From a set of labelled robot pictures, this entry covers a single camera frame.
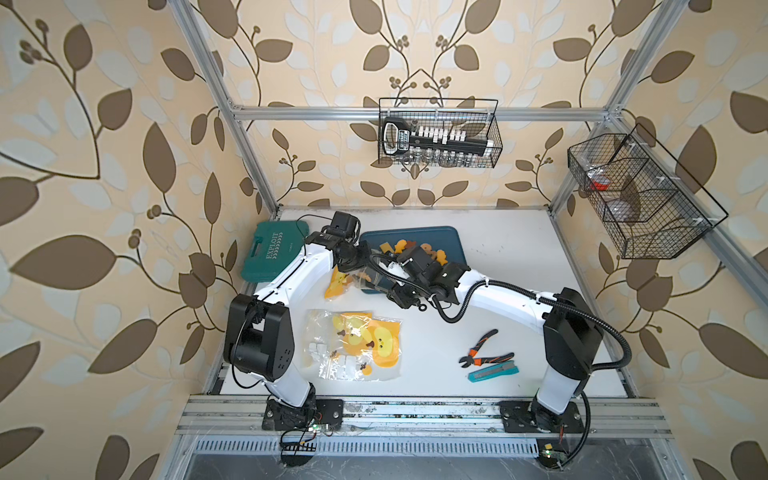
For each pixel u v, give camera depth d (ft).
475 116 2.99
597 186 2.68
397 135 2.76
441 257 3.44
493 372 2.69
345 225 2.29
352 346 2.78
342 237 2.27
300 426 2.31
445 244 3.57
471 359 2.71
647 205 2.44
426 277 2.11
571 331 1.50
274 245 3.43
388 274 2.42
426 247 3.53
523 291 1.67
